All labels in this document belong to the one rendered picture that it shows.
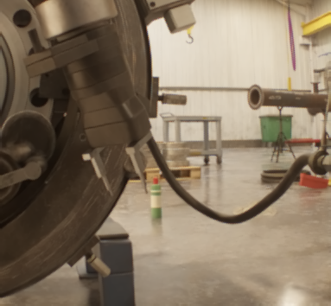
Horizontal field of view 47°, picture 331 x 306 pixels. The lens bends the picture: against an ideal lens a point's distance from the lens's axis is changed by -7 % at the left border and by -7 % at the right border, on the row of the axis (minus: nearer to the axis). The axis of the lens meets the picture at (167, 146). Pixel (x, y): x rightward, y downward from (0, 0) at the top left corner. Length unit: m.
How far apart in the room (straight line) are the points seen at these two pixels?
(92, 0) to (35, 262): 0.38
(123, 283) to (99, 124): 0.60
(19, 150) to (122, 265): 0.48
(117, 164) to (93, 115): 0.15
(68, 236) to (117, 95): 0.25
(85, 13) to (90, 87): 0.08
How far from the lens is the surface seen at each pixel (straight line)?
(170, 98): 0.76
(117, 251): 0.98
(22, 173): 0.58
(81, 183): 0.60
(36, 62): 0.41
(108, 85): 0.45
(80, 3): 0.44
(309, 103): 8.31
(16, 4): 0.77
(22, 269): 0.63
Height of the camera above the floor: 0.49
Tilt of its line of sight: 1 degrees down
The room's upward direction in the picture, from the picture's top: 1 degrees counter-clockwise
